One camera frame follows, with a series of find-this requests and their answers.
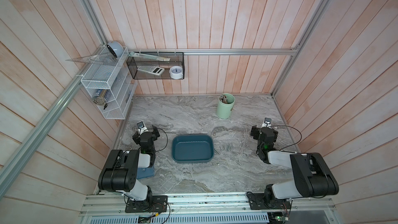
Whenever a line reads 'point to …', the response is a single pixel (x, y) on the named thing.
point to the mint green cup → (224, 110)
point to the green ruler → (148, 56)
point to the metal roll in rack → (100, 100)
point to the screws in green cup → (223, 98)
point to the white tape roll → (176, 72)
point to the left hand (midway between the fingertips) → (146, 129)
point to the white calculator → (152, 70)
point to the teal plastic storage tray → (192, 149)
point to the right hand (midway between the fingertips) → (263, 125)
